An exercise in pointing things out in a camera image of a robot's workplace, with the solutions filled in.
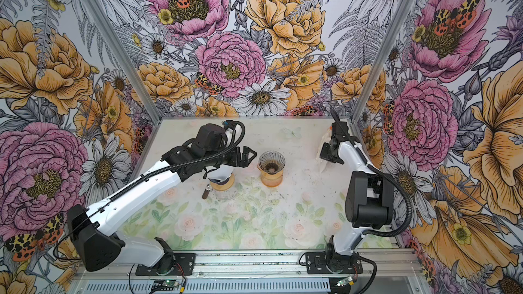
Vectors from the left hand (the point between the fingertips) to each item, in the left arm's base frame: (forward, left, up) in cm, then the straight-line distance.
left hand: (244, 159), depth 75 cm
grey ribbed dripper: (+7, -10, -14) cm, 19 cm away
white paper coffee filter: (-2, +9, -7) cm, 11 cm away
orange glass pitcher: (+1, -10, -18) cm, 21 cm away
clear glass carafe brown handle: (-3, +11, -25) cm, 27 cm away
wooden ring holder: (-4, +9, -13) cm, 17 cm away
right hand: (+9, -36, -15) cm, 40 cm away
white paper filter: (+11, -35, -21) cm, 42 cm away
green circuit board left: (-35, +28, -25) cm, 51 cm away
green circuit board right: (-35, -34, -25) cm, 54 cm away
